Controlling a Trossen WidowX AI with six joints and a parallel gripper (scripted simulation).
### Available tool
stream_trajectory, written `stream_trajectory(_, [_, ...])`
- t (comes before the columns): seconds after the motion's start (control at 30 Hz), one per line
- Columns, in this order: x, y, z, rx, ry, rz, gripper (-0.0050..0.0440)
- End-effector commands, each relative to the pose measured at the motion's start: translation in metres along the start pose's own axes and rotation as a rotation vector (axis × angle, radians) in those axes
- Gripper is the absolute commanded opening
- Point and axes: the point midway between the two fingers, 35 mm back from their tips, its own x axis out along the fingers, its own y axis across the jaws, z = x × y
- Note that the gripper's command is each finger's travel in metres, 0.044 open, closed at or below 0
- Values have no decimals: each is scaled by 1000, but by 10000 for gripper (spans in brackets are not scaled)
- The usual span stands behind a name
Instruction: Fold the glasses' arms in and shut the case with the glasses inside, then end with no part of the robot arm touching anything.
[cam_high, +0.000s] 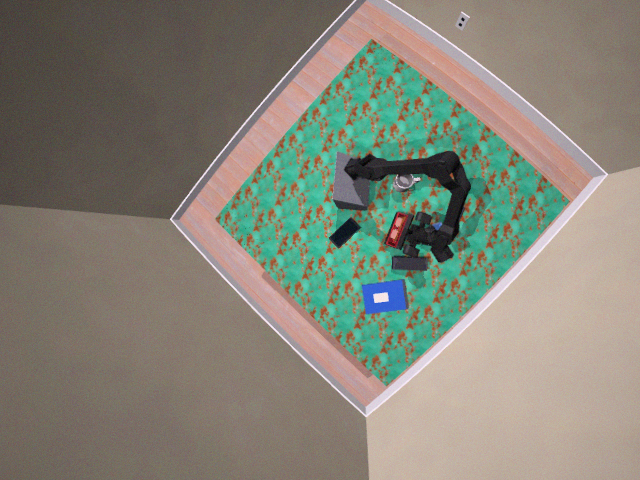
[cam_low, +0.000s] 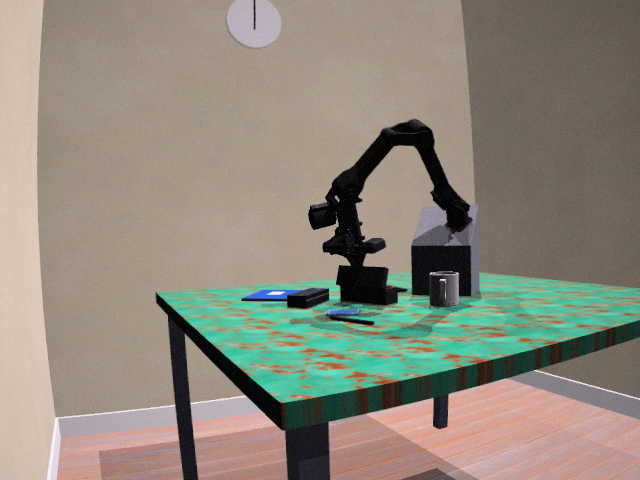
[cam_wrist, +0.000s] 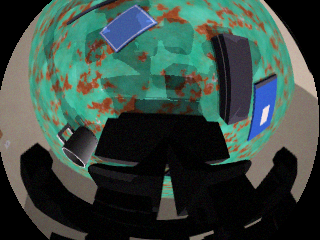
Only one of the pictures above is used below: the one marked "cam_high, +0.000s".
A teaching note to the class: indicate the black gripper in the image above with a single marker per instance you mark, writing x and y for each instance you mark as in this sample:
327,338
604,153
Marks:
411,250

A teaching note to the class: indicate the dark grey mug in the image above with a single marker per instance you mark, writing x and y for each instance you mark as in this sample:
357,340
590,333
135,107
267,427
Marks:
404,181

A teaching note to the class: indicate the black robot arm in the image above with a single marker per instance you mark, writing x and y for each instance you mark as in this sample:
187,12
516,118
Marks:
438,166

